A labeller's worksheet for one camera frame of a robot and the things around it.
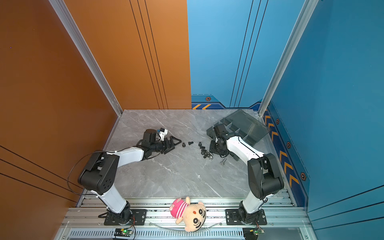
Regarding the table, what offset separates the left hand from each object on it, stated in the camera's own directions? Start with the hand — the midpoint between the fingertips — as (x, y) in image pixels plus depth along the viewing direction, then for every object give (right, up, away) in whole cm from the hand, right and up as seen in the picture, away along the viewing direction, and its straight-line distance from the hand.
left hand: (179, 143), depth 90 cm
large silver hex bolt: (+20, -9, +4) cm, 22 cm away
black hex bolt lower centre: (+15, -6, +6) cm, 17 cm away
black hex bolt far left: (+2, -2, +9) cm, 10 cm away
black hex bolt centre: (+15, -5, +8) cm, 18 cm away
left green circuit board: (-23, -40, -20) cm, 50 cm away
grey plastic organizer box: (+46, +12, +24) cm, 53 cm away
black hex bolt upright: (+13, -2, +9) cm, 16 cm away
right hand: (+20, -5, +1) cm, 20 cm away
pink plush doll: (+9, -30, -23) cm, 39 cm away
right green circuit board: (+39, -39, -21) cm, 59 cm away
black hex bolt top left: (+6, -1, +11) cm, 13 cm away
